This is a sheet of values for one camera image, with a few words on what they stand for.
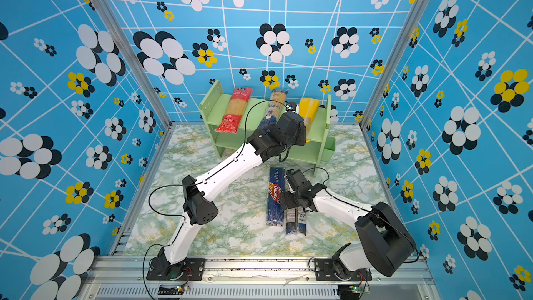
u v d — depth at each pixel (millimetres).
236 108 845
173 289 707
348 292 706
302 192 685
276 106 851
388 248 421
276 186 912
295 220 825
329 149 951
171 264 620
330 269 720
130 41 871
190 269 723
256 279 725
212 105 889
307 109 839
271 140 569
